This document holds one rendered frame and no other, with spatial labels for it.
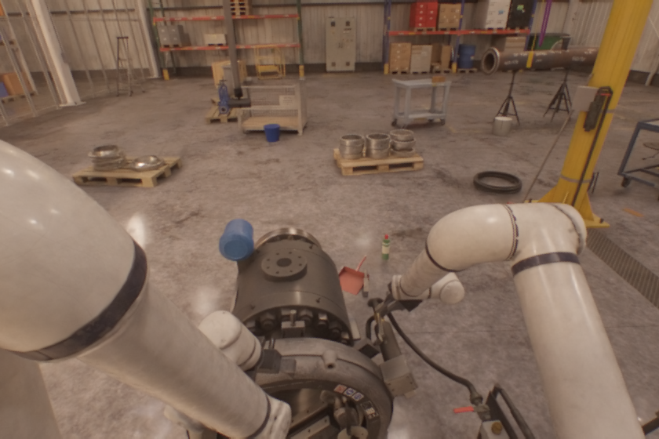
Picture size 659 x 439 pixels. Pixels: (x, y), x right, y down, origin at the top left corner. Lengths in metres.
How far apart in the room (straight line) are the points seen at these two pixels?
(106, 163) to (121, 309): 5.66
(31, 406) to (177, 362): 0.16
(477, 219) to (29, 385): 0.70
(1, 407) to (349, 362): 0.98
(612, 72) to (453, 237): 3.52
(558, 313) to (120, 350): 0.64
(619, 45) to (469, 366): 2.99
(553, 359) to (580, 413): 0.08
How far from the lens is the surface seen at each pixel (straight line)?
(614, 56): 4.15
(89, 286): 0.30
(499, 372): 2.58
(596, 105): 4.09
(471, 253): 0.75
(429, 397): 2.35
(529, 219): 0.77
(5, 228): 0.28
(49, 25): 12.96
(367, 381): 1.31
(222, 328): 0.78
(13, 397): 0.49
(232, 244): 1.75
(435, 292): 1.29
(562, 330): 0.73
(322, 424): 1.43
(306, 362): 1.21
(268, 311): 1.52
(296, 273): 1.60
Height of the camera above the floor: 1.90
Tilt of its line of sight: 29 degrees down
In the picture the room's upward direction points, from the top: 1 degrees counter-clockwise
